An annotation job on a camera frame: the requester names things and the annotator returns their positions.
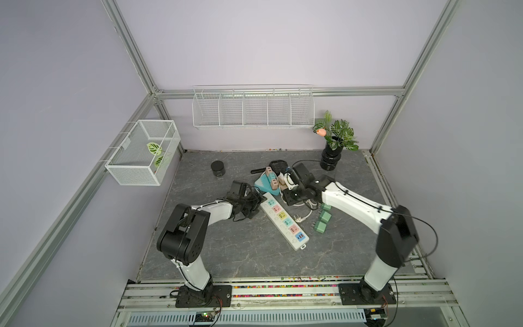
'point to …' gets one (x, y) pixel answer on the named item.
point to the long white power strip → (291, 231)
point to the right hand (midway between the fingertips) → (285, 194)
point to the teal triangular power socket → (264, 183)
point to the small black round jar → (218, 168)
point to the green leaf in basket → (156, 149)
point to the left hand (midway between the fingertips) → (265, 203)
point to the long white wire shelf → (253, 107)
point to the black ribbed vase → (330, 158)
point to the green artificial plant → (338, 133)
